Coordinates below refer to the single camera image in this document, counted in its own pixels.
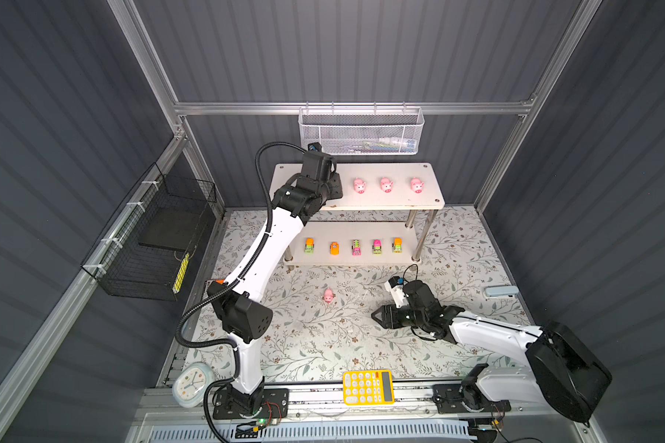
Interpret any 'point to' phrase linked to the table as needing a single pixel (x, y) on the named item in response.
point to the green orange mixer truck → (309, 245)
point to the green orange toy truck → (397, 245)
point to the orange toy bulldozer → (334, 248)
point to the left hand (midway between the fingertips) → (332, 179)
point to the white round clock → (190, 383)
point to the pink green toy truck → (356, 249)
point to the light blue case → (500, 291)
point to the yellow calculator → (363, 388)
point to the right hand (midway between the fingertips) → (381, 316)
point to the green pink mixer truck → (377, 246)
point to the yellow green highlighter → (181, 273)
